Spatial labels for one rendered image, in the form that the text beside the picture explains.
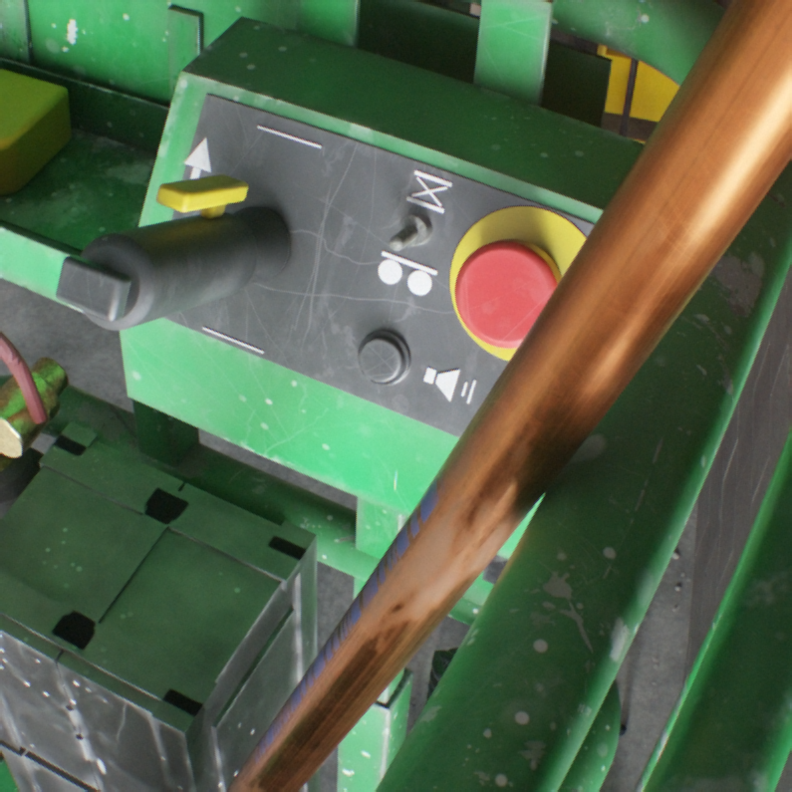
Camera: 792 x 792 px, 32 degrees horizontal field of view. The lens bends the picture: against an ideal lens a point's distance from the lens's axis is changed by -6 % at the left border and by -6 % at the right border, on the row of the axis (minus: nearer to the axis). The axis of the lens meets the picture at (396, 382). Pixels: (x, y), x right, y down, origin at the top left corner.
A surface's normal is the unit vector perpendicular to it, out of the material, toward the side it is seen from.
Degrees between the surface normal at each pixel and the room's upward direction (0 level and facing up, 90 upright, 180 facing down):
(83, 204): 0
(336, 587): 0
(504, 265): 58
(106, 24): 90
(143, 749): 90
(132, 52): 90
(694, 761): 27
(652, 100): 90
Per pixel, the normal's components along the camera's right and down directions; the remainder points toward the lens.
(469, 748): -0.09, -0.72
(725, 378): 0.67, -0.22
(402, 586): -0.69, 0.45
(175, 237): 0.65, -0.66
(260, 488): -0.02, -0.56
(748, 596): -0.60, -0.72
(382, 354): -0.35, 0.19
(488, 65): -0.44, 0.65
